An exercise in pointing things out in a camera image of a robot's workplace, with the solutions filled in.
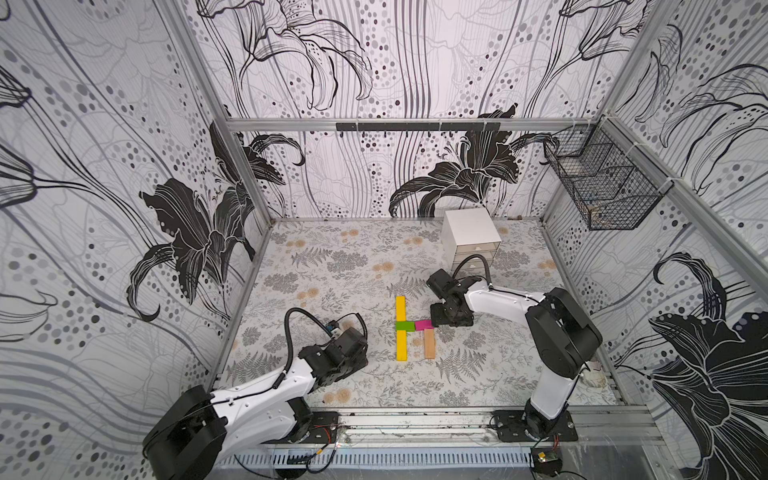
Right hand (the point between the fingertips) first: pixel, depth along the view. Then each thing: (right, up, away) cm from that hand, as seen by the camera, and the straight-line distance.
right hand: (446, 318), depth 94 cm
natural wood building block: (-6, -5, -8) cm, 12 cm away
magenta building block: (-9, -1, -6) cm, 11 cm away
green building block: (-13, -1, -4) cm, 13 cm away
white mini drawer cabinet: (+7, +28, +3) cm, 29 cm away
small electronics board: (+20, -28, -24) cm, 42 cm away
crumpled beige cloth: (+36, -11, -17) cm, 42 cm away
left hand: (-25, -11, -10) cm, 29 cm away
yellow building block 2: (-14, -6, -8) cm, 18 cm away
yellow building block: (-15, +3, -1) cm, 15 cm away
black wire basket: (+50, +42, -6) cm, 65 cm away
